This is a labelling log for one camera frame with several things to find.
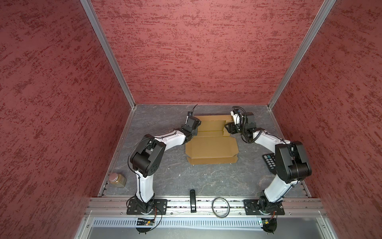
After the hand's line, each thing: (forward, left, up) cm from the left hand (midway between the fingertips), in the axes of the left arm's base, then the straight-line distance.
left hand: (190, 128), depth 98 cm
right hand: (0, -25, +2) cm, 25 cm away
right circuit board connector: (-52, -40, -8) cm, 66 cm away
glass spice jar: (-35, +36, +2) cm, 50 cm away
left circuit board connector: (-51, +24, -9) cm, 57 cm away
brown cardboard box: (-9, -15, -6) cm, 19 cm away
